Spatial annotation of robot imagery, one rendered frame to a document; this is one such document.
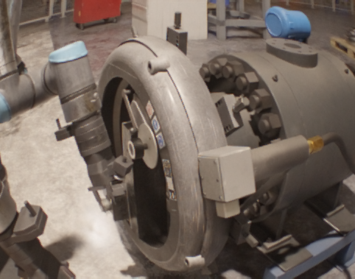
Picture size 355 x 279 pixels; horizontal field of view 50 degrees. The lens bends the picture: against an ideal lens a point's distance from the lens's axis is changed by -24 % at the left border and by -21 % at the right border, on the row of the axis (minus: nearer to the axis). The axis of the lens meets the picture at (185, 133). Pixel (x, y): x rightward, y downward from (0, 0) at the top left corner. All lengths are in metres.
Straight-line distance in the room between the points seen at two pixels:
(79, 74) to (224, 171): 0.36
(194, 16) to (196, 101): 4.24
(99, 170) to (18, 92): 0.26
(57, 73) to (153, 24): 4.27
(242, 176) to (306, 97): 0.49
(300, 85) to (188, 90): 0.46
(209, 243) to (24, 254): 0.67
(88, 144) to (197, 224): 0.36
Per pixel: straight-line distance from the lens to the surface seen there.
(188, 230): 1.14
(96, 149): 0.91
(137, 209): 1.39
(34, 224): 0.58
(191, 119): 1.07
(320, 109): 1.44
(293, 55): 1.50
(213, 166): 0.99
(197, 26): 5.35
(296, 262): 1.54
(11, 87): 0.93
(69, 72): 0.90
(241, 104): 1.04
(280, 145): 1.10
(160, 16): 5.16
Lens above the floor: 1.29
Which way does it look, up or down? 25 degrees down
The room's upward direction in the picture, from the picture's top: 1 degrees clockwise
